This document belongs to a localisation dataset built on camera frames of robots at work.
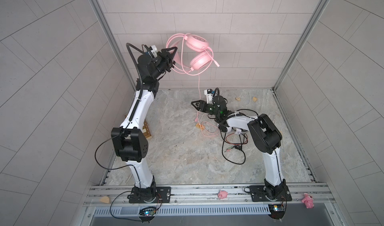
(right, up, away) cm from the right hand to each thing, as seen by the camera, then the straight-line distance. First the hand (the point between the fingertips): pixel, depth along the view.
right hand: (193, 104), depth 91 cm
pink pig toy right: (+54, -44, -23) cm, 73 cm away
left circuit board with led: (-19, -47, -26) cm, 57 cm away
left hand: (-5, +27, -23) cm, 35 cm away
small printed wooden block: (+4, -14, +3) cm, 15 cm away
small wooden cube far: (+44, +3, +18) cm, 48 cm away
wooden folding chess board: (-29, -17, 0) cm, 33 cm away
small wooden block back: (+32, +3, +18) cm, 37 cm away
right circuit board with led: (+40, -49, -23) cm, 67 cm away
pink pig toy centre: (+15, -42, -21) cm, 49 cm away
